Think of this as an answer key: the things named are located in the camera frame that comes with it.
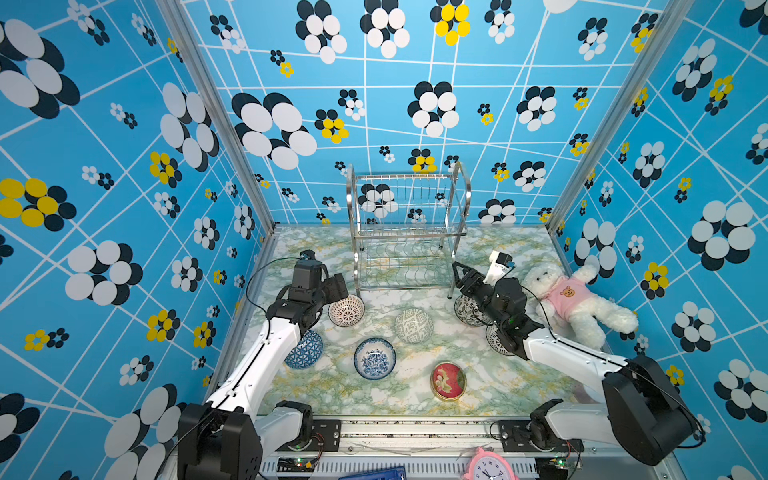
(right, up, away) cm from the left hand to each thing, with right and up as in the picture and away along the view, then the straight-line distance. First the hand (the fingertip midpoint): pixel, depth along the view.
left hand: (335, 280), depth 84 cm
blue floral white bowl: (+11, -23, +2) cm, 26 cm away
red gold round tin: (+31, -26, -5) cm, 41 cm away
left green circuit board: (-7, -44, -12) cm, 46 cm away
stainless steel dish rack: (+22, +18, +40) cm, 49 cm away
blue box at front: (+17, -41, -19) cm, 48 cm away
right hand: (+36, +4, -2) cm, 36 cm away
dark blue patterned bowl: (-9, -22, +3) cm, 24 cm away
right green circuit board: (+54, -43, -14) cm, 70 cm away
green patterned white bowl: (+23, -15, +7) cm, 28 cm away
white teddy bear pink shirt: (+70, -8, +5) cm, 70 cm away
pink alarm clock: (+38, -41, -16) cm, 58 cm away
